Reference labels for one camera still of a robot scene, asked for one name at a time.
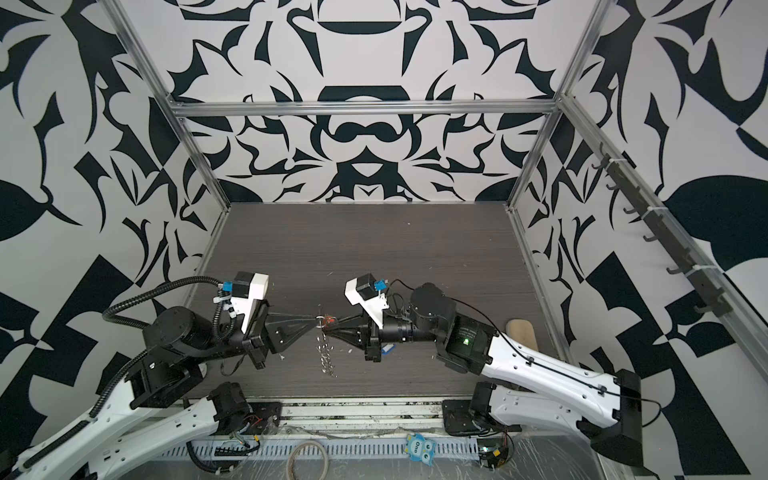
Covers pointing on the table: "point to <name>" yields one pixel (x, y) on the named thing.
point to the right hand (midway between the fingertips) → (330, 331)
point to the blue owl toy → (420, 449)
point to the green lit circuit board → (492, 451)
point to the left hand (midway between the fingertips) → (316, 319)
